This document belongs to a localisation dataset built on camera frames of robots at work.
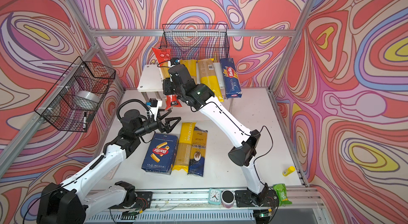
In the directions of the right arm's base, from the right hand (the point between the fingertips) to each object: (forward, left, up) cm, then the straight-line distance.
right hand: (169, 84), depth 72 cm
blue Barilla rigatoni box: (-21, +7, -30) cm, 37 cm away
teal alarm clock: (-40, -19, -35) cm, 57 cm away
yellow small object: (-31, -56, -30) cm, 71 cm away
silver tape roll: (-5, +37, -3) cm, 38 cm away
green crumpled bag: (-38, -52, -36) cm, 74 cm away
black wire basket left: (-5, +44, -5) cm, 45 cm away
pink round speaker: (-41, -25, -32) cm, 58 cm away
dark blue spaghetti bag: (-26, -11, -35) cm, 45 cm away
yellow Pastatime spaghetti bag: (-15, -4, -35) cm, 38 cm away
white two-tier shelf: (+7, +11, -2) cm, 13 cm away
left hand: (-10, -3, -10) cm, 15 cm away
